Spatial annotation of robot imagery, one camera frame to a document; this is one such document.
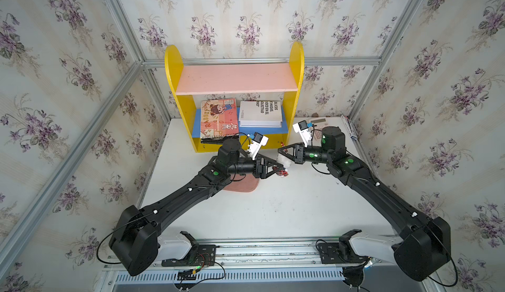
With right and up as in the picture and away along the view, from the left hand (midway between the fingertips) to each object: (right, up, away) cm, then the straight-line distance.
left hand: (282, 170), depth 67 cm
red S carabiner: (0, -1, +1) cm, 2 cm away
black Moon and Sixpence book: (-31, +9, +41) cm, 52 cm away
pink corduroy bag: (-15, -10, +23) cm, 29 cm away
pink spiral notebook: (-28, +21, +34) cm, 49 cm away
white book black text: (-8, +23, +32) cm, 40 cm away
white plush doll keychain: (+2, +2, +2) cm, 4 cm away
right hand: (+1, +6, +4) cm, 8 cm away
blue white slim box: (+48, +17, +49) cm, 71 cm away
